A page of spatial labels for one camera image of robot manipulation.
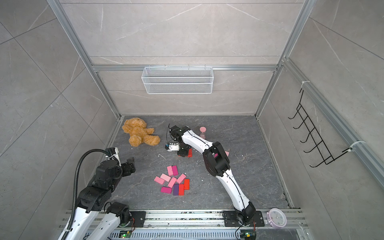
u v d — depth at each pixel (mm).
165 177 863
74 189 464
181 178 858
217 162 602
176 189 819
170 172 883
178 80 1006
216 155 647
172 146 881
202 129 984
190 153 959
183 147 838
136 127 1015
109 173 528
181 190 824
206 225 730
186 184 851
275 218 728
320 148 644
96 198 477
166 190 824
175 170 899
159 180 858
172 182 856
